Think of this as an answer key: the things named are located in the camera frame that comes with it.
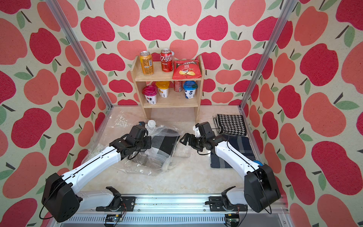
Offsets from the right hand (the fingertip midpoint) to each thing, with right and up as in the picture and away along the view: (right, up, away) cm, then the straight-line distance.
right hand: (185, 145), depth 83 cm
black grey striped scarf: (-14, -1, +7) cm, 16 cm away
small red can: (-5, +39, +15) cm, 42 cm away
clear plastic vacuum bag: (-52, +11, +28) cm, 60 cm away
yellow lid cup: (-15, +36, +10) cm, 40 cm away
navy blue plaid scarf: (+39, -1, +13) cm, 41 cm away
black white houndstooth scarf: (+34, +11, +21) cm, 41 cm away
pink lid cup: (-22, +32, +3) cm, 39 cm away
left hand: (-20, +2, 0) cm, 20 cm away
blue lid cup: (+3, +37, +8) cm, 37 cm away
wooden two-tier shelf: (-7, +29, +14) cm, 33 cm away
